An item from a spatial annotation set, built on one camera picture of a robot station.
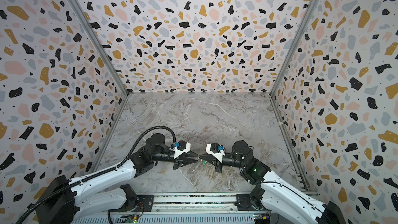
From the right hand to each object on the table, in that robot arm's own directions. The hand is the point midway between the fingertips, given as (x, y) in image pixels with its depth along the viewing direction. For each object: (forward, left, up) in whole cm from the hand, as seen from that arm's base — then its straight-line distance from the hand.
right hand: (202, 157), depth 68 cm
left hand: (0, +2, -2) cm, 3 cm away
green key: (-3, -1, +2) cm, 4 cm away
